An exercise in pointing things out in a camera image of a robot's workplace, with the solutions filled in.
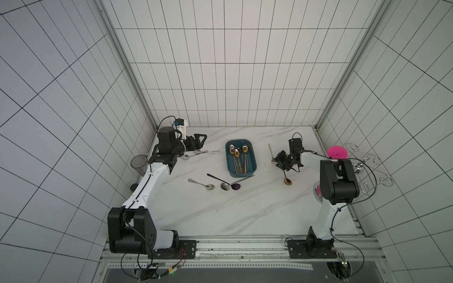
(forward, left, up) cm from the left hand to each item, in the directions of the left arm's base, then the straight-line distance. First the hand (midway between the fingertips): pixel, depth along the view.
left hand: (199, 139), depth 82 cm
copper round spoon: (+9, -16, -21) cm, 28 cm away
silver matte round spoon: (-13, -13, -23) cm, 29 cm away
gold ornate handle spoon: (+7, -19, -22) cm, 30 cm away
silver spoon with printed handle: (+10, +4, -23) cm, 26 cm away
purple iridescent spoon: (-13, -17, -22) cm, 31 cm away
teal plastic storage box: (+6, -21, -24) cm, 32 cm away
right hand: (+4, -37, -22) cm, 43 cm away
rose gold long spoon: (-9, -46, -24) cm, 53 cm away
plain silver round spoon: (+6, +12, -23) cm, 26 cm away
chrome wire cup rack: (-18, -67, +6) cm, 69 cm away
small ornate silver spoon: (-13, -4, -23) cm, 27 cm away
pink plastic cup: (-9, -60, +4) cm, 61 cm away
